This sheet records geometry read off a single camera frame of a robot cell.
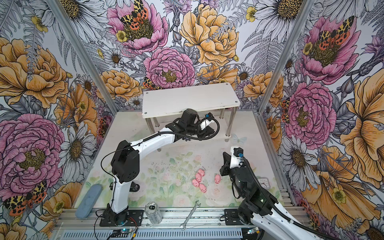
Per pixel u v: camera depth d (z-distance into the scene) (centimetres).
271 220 50
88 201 77
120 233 73
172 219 76
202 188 82
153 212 64
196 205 78
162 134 61
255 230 71
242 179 51
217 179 85
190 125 73
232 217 73
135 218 73
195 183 83
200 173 87
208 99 79
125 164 52
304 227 46
